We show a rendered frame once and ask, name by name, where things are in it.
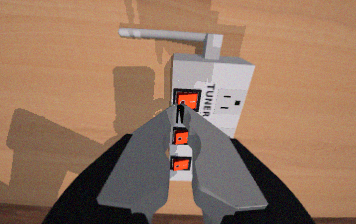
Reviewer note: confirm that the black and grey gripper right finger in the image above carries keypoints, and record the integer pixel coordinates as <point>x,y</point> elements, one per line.
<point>230,180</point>

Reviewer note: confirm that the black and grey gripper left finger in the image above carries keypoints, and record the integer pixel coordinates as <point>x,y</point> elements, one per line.
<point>132,176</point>

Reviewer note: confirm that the white power strip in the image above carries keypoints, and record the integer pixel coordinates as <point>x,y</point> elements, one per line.
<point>215,87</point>

